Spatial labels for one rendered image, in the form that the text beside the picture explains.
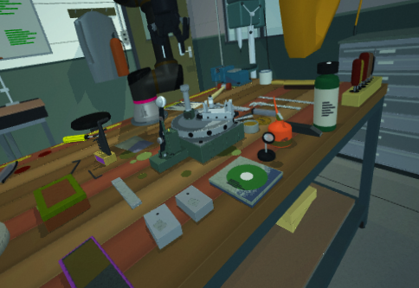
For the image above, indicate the blue vise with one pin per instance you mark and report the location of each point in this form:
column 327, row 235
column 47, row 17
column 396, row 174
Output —
column 235, row 76

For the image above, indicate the yellow purple block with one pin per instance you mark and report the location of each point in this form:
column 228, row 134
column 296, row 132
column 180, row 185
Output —
column 106, row 158

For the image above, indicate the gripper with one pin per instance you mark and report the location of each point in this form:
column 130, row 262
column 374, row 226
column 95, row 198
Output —
column 183, row 26

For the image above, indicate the green grinding wheel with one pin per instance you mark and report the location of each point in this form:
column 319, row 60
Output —
column 235, row 178

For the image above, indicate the black hex key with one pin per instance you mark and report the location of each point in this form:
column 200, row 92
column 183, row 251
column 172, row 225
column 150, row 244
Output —
column 95, row 174
column 76, row 166

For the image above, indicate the black disc stand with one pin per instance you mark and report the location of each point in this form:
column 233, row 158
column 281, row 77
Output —
column 90, row 120

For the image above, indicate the yellow hoist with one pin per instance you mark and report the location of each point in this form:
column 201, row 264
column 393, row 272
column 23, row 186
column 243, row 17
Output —
column 307, row 1

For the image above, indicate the brown bench brush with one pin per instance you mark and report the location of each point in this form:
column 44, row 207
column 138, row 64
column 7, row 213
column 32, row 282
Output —
column 294, row 84

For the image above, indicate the grey file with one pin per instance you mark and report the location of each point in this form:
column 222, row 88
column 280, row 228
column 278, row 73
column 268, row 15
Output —
column 258, row 104
column 288, row 100

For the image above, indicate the grey cloth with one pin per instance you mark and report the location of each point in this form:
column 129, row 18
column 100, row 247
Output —
column 136, row 143

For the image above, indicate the black stand magnifier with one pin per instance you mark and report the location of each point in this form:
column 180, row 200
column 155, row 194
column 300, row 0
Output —
column 268, row 138

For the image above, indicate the teal drill press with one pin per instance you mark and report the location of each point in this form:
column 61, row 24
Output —
column 245, row 8

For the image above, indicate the olive door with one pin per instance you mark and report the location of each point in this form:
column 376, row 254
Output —
column 188, row 73

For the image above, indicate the white notice board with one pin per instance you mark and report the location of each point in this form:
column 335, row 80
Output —
column 19, row 21

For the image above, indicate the white slide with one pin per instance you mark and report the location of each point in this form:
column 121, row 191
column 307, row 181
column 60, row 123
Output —
column 214, row 112

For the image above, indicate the grey wall cabinet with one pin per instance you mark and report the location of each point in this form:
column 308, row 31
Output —
column 95, row 47

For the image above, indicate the grey stone bar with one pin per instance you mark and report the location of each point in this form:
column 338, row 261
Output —
column 127, row 193

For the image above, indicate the grey round index plate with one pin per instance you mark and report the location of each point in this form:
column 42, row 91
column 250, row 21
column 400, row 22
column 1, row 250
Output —
column 196, row 127

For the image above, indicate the grey drawer cabinet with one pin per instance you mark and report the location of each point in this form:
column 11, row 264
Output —
column 396, row 99

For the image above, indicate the workbench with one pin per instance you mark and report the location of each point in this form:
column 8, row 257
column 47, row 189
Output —
column 366, row 165

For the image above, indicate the white cup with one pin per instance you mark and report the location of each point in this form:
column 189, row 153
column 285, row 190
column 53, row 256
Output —
column 265, row 77

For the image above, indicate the green wheel dresser base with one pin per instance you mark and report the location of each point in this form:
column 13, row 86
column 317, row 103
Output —
column 212, row 147

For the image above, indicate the yellow tool block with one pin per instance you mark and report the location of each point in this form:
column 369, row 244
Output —
column 361, row 94

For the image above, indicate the grey round tin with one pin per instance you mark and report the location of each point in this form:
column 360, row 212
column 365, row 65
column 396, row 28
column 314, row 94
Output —
column 251, row 127

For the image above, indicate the brown wall shelf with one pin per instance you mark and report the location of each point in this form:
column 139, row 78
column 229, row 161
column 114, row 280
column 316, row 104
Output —
column 91, row 12

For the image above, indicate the grey feed knob post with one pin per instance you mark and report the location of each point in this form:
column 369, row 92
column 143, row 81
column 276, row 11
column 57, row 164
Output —
column 186, row 96

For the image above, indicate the brass disc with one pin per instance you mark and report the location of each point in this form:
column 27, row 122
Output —
column 264, row 120

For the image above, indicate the orange fire extinguisher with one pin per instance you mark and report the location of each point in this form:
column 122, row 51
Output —
column 118, row 57

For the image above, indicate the yellow screwdriver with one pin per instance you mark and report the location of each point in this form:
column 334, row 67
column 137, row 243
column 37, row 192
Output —
column 75, row 138

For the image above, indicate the orange oil can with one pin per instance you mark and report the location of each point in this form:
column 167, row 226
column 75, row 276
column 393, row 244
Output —
column 281, row 134

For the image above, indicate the grey box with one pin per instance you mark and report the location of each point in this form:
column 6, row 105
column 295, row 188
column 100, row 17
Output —
column 162, row 227
column 194, row 204

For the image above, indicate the purple rimmed tray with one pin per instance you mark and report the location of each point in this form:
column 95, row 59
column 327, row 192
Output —
column 91, row 263

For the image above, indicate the brown side table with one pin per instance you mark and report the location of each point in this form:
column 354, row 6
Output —
column 19, row 114

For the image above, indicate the black curved tool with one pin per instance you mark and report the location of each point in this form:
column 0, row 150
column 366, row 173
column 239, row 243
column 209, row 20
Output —
column 8, row 171

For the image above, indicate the lever with white ball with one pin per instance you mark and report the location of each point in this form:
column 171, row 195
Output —
column 161, row 116

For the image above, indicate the grey flat bar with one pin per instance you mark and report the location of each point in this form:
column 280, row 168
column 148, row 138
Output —
column 264, row 111

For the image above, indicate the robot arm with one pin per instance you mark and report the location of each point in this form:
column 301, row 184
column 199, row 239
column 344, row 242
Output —
column 162, row 1

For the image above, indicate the green bottle black cap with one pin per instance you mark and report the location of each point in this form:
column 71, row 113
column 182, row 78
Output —
column 325, row 99

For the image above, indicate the brown box olive frame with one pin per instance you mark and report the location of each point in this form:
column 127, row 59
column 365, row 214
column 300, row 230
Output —
column 62, row 204

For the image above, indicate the dark grey bar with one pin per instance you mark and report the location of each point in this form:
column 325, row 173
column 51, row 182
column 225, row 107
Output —
column 306, row 129

